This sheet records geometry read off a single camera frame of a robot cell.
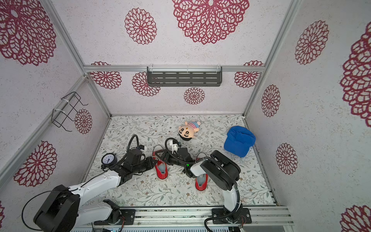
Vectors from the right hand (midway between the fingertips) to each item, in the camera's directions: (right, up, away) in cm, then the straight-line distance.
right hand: (155, 154), depth 83 cm
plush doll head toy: (+18, +12, +17) cm, 27 cm away
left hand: (+1, -5, +3) cm, 6 cm away
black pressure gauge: (-32, -5, +9) cm, 34 cm away
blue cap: (+54, +6, +17) cm, 57 cm away
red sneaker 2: (+26, -16, 0) cm, 31 cm away
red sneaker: (+3, -9, +4) cm, 10 cm away
